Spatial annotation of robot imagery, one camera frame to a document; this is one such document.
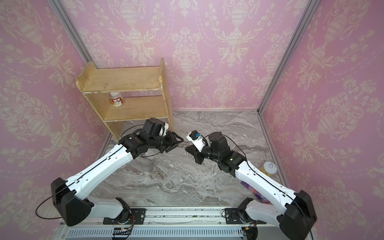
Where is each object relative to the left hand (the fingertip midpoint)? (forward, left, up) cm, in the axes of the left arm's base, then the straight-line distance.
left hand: (183, 143), depth 72 cm
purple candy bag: (-17, -40, -23) cm, 50 cm away
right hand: (-2, -2, -2) cm, 3 cm away
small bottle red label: (+30, +43, +1) cm, 52 cm away
